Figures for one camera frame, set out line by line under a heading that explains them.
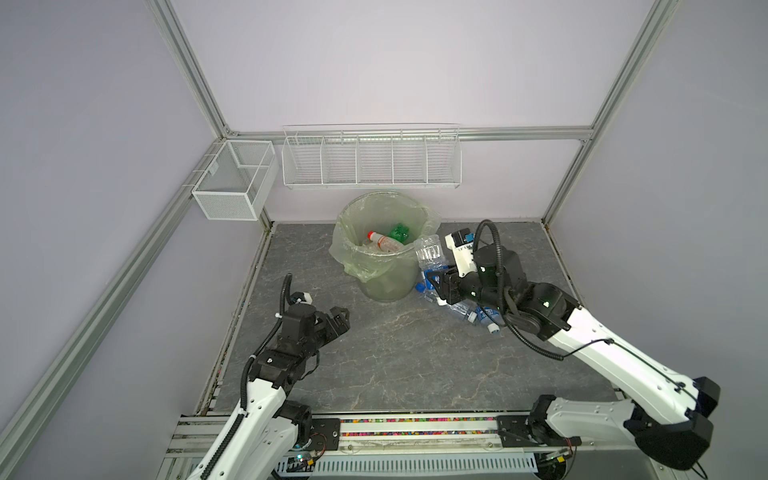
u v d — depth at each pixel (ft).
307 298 2.40
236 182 3.28
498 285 1.56
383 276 2.65
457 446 2.42
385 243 3.05
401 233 3.16
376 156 3.22
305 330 1.90
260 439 1.50
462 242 1.87
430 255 2.19
